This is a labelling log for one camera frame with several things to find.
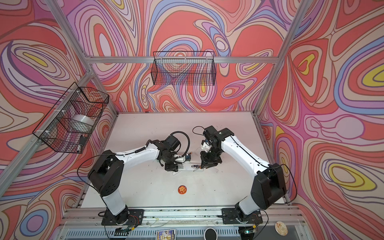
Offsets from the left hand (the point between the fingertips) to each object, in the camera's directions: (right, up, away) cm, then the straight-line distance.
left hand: (178, 163), depth 89 cm
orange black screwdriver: (+12, -2, -1) cm, 12 cm away
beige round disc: (+51, -26, -19) cm, 61 cm away
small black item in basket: (-46, +16, -15) cm, 51 cm away
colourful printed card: (-2, -27, -21) cm, 35 cm away
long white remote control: (+7, -1, -2) cm, 7 cm away
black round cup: (+17, -25, -24) cm, 39 cm away
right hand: (+16, 0, -13) cm, 20 cm away
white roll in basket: (-45, +24, -19) cm, 54 cm away
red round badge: (+3, -13, -7) cm, 15 cm away
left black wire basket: (-54, +23, -15) cm, 60 cm away
